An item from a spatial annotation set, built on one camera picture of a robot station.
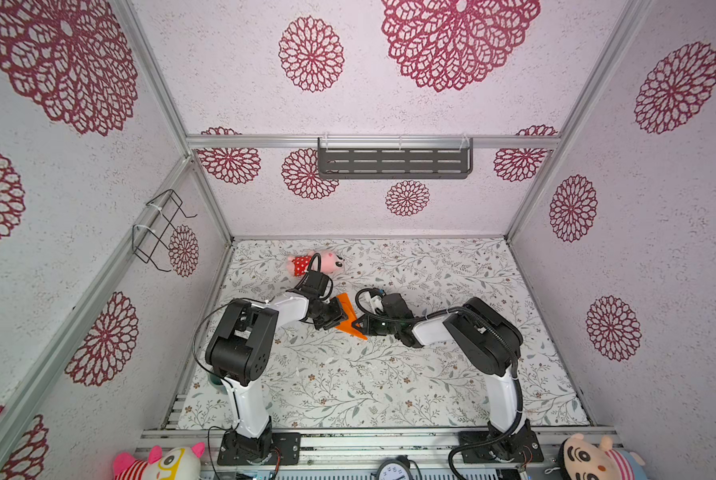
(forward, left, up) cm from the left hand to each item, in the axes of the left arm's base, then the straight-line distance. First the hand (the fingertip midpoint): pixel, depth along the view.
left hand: (345, 322), depth 96 cm
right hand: (0, -2, +1) cm, 3 cm away
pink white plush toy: (-38, +36, +7) cm, 53 cm away
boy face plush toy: (-39, -53, +8) cm, 67 cm away
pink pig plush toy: (+21, +5, +6) cm, 22 cm away
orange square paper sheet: (-2, -1, +1) cm, 2 cm away
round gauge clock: (-40, -12, +3) cm, 42 cm away
